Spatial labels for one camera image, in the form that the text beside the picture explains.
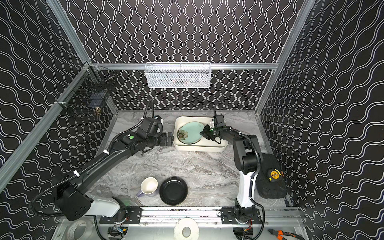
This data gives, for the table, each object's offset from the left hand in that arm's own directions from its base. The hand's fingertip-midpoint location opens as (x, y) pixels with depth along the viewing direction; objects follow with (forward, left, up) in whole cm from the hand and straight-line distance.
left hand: (166, 135), depth 78 cm
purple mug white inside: (-19, +10, -21) cm, 30 cm away
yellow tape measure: (-13, -57, -15) cm, 61 cm away
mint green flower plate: (+18, -10, -20) cm, 28 cm away
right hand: (+16, -18, -17) cm, 30 cm away
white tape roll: (-38, -12, -24) cm, 46 cm away
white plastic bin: (+9, -20, -22) cm, 31 cm away
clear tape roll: (-41, +41, -23) cm, 62 cm away
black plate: (-21, -3, -23) cm, 31 cm away
